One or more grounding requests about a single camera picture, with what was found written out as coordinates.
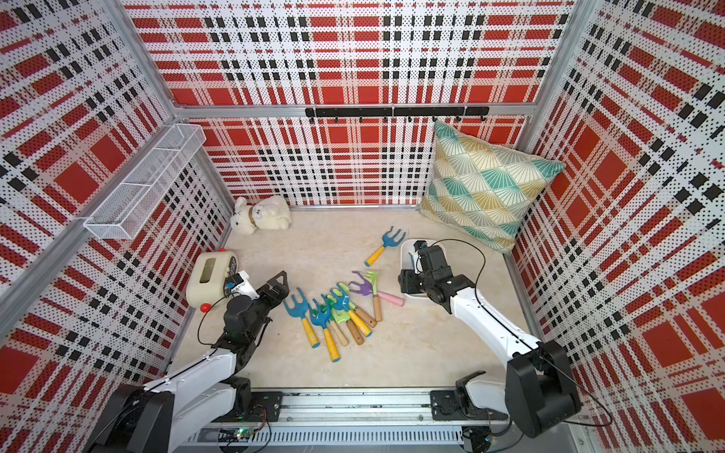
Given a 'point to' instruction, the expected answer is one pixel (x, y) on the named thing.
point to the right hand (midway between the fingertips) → (411, 277)
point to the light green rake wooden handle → (374, 276)
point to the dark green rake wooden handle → (328, 307)
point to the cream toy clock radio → (207, 276)
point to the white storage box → (407, 261)
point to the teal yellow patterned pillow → (480, 190)
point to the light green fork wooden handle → (340, 315)
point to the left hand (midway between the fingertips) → (284, 277)
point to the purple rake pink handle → (366, 289)
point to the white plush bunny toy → (268, 213)
